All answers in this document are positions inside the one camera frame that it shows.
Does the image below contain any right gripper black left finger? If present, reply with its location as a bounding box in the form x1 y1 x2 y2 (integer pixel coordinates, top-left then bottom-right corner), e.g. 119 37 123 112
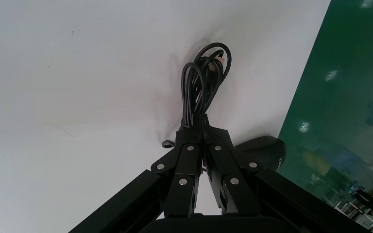
150 114 205 218

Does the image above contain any small black cable bundle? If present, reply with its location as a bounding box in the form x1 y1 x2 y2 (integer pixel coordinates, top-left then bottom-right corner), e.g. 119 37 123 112
161 42 287 173

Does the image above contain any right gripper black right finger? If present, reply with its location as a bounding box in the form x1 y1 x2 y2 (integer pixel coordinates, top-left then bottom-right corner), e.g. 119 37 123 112
203 114 261 216

